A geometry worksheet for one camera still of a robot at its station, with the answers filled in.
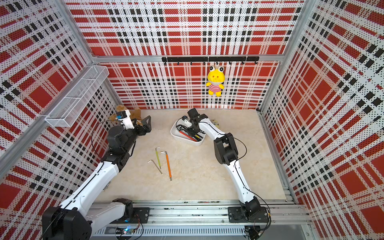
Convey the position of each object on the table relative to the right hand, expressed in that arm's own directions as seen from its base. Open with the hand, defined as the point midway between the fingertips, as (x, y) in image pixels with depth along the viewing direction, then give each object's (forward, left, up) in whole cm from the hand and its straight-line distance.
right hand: (194, 130), depth 105 cm
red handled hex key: (-4, +4, -2) cm, 6 cm away
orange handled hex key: (-29, +14, -3) cm, 32 cm away
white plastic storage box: (-7, +11, +3) cm, 13 cm away
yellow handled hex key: (-4, -2, -2) cm, 5 cm away
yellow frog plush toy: (+18, -15, +32) cm, 40 cm away
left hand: (-11, +24, +27) cm, 38 cm away
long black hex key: (-5, -1, -2) cm, 6 cm away
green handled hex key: (-19, +23, -3) cm, 30 cm away
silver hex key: (-25, +24, -2) cm, 34 cm away
